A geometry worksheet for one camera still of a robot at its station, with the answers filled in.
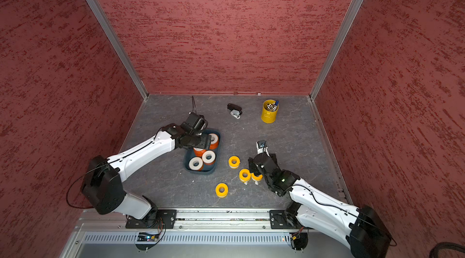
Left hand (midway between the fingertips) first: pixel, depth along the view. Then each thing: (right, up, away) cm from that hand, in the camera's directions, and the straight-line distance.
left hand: (201, 144), depth 85 cm
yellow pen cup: (+35, +16, +15) cm, 42 cm away
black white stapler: (+16, +17, +24) cm, 34 cm away
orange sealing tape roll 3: (-4, -11, +4) cm, 12 cm away
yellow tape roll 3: (+26, -16, 0) cm, 31 cm away
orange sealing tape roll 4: (-2, -5, +5) cm, 8 cm away
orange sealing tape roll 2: (+3, -8, +5) cm, 10 cm away
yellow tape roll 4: (+10, -21, -4) cm, 23 cm away
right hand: (+27, -7, -1) cm, 28 cm away
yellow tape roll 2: (+21, -15, 0) cm, 26 cm away
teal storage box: (+2, -13, +3) cm, 13 cm away
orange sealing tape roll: (+5, +1, +5) cm, 7 cm away
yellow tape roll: (+16, -10, +5) cm, 19 cm away
